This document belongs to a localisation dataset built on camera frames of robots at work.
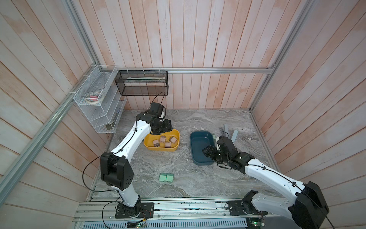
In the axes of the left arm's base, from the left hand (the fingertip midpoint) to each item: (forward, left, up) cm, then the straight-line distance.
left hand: (168, 130), depth 84 cm
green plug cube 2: (-23, -1, -16) cm, 28 cm away
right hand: (-10, -22, -6) cm, 25 cm away
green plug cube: (-22, +3, -16) cm, 28 cm away
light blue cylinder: (+7, -47, -15) cm, 50 cm away
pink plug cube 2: (+4, +5, -16) cm, 17 cm away
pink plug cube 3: (-1, +1, -15) cm, 15 cm away
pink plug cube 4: (+4, -2, -15) cm, 16 cm away
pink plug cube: (+1, +9, -16) cm, 19 cm away
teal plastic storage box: (+5, -22, -18) cm, 29 cm away
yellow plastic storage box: (+2, +2, -17) cm, 17 cm away
